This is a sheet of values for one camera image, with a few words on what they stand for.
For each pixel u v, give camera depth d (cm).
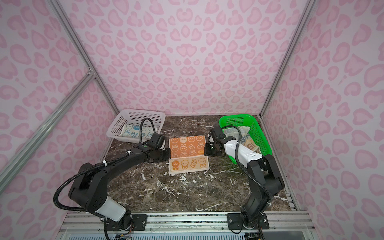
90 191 44
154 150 68
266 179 46
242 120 110
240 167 47
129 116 114
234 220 74
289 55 85
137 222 73
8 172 50
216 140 72
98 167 47
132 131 107
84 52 84
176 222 75
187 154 93
